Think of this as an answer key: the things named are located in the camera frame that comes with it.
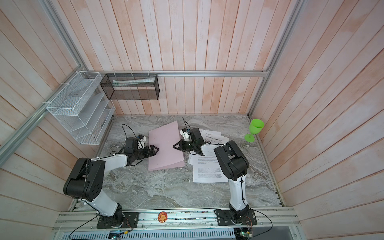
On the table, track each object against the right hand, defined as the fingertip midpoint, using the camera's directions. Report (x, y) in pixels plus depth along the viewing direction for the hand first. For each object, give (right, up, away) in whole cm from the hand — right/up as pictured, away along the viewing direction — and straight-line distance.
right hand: (173, 146), depth 94 cm
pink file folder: (-7, +5, +7) cm, 11 cm away
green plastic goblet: (+53, +13, -1) cm, 54 cm away
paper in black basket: (-18, +41, -3) cm, 45 cm away
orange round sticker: (-3, -34, -19) cm, 39 cm away
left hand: (-12, -4, +1) cm, 13 cm away
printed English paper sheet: (+22, -13, -3) cm, 26 cm away
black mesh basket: (-31, +42, +11) cm, 53 cm away
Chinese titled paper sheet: (+28, +6, +14) cm, 32 cm away
